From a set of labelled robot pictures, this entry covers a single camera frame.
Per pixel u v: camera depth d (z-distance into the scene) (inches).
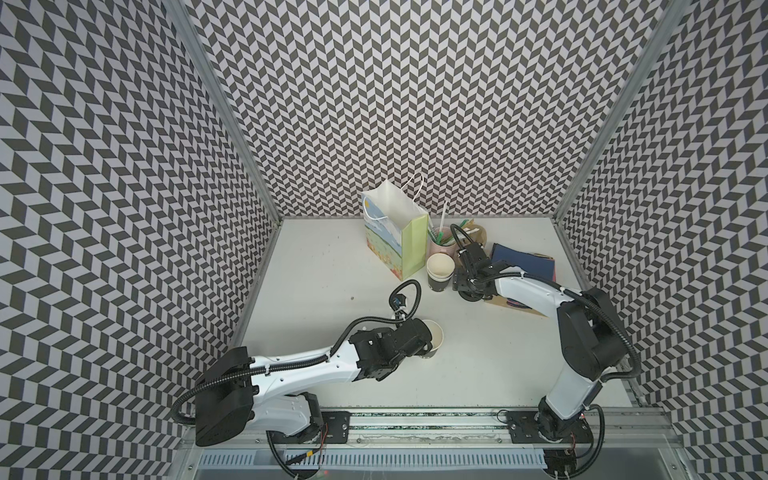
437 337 30.8
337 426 28.5
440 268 37.0
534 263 40.1
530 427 28.5
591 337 18.5
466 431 29.2
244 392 15.7
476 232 34.6
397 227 32.9
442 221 39.0
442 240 39.6
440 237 38.4
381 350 22.3
